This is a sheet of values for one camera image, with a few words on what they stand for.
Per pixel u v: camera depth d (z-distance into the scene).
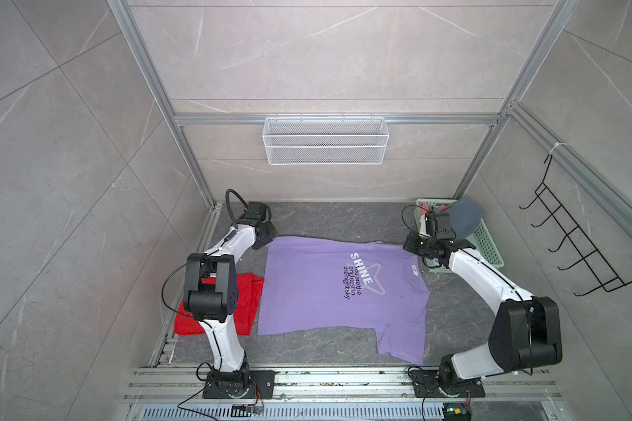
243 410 0.72
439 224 0.68
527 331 0.43
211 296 0.50
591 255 0.63
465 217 1.03
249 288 0.90
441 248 0.63
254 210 0.78
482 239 1.03
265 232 0.86
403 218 1.16
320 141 1.01
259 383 0.73
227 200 0.75
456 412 0.70
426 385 0.73
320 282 0.95
